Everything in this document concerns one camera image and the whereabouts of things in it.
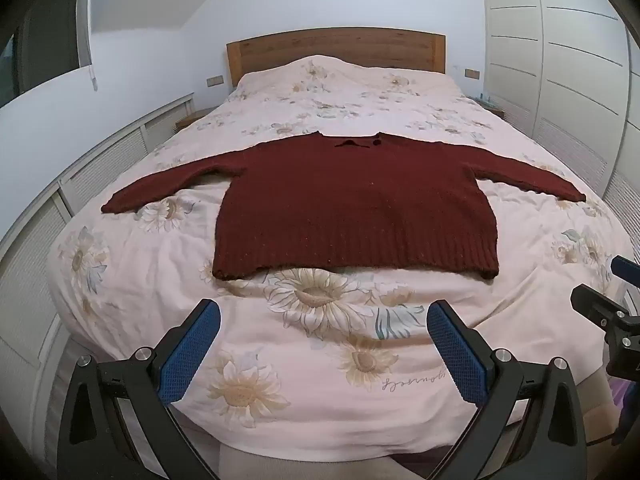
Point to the wall switch plate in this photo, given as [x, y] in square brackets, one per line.
[215, 80]
[471, 73]

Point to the purple cloth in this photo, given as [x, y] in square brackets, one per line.
[629, 407]

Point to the wooden headboard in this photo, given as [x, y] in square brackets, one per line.
[280, 50]

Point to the dark red knitted sweater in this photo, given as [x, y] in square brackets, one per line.
[350, 210]

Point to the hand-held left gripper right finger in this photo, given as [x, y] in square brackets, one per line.
[456, 355]

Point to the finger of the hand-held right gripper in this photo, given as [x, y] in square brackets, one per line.
[595, 305]
[627, 267]

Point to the wooden nightstand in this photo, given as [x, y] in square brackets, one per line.
[492, 106]
[195, 117]

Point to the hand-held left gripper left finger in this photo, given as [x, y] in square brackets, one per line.
[190, 355]

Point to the white louvered cabinet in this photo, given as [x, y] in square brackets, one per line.
[75, 180]

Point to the pink floral quilt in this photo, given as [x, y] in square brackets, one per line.
[320, 335]

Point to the white wardrobe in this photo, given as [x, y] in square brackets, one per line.
[560, 60]

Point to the dark window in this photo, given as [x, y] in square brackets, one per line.
[27, 45]

